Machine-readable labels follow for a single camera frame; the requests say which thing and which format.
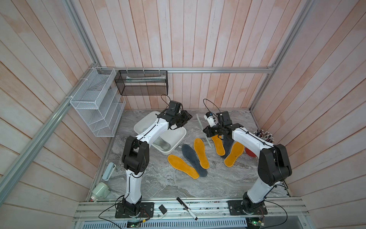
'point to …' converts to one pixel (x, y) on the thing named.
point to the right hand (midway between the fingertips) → (203, 129)
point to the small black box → (162, 209)
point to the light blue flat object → (109, 171)
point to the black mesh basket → (142, 82)
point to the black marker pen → (188, 211)
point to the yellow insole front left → (178, 163)
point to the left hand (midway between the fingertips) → (191, 119)
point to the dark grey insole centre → (191, 156)
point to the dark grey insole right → (228, 142)
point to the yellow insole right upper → (219, 148)
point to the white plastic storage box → (174, 136)
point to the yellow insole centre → (200, 148)
